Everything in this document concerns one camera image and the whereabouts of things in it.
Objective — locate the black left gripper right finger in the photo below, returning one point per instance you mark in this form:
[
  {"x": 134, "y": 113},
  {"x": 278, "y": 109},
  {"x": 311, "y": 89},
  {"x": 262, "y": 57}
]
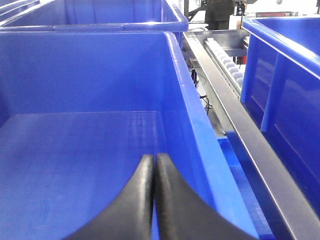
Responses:
[{"x": 180, "y": 212}]

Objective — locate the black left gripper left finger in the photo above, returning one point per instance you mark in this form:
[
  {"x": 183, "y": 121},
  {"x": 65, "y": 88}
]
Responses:
[{"x": 135, "y": 200}]

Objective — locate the steel rack on castors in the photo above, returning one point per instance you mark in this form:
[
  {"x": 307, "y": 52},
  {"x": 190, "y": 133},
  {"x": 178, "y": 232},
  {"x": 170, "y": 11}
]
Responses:
[{"x": 247, "y": 132}]

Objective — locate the row of blue bins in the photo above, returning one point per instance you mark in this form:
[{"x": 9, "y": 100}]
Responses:
[{"x": 75, "y": 100}]

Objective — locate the person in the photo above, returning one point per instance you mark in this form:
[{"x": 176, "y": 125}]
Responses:
[{"x": 218, "y": 15}]

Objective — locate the black equipment stand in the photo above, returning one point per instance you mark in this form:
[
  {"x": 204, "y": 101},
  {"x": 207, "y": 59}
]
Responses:
[{"x": 240, "y": 8}]

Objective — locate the black bracket stand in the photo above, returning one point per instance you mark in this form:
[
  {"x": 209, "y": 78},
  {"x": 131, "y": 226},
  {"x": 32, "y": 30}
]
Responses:
[{"x": 186, "y": 7}]

